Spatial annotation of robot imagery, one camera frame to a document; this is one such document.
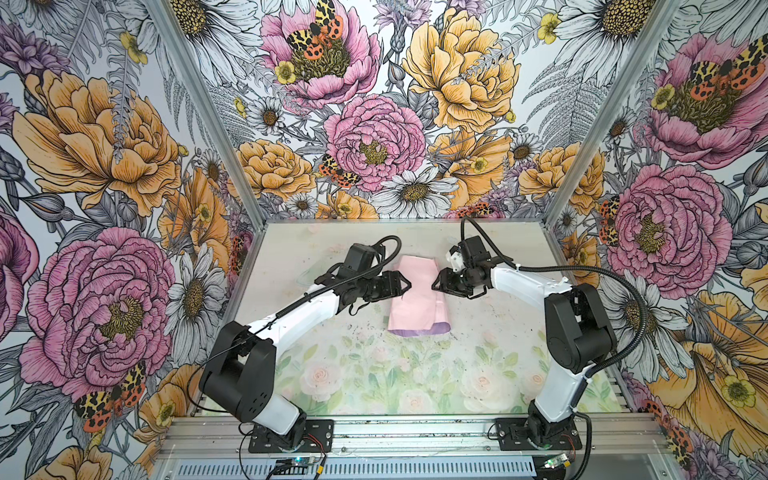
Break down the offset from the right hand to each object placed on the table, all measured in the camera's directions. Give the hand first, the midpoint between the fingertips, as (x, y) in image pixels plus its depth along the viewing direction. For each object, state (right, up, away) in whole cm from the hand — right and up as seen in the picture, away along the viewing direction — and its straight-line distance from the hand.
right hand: (440, 294), depth 93 cm
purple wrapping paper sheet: (-6, -4, -3) cm, 8 cm away
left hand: (-12, +1, -9) cm, 15 cm away
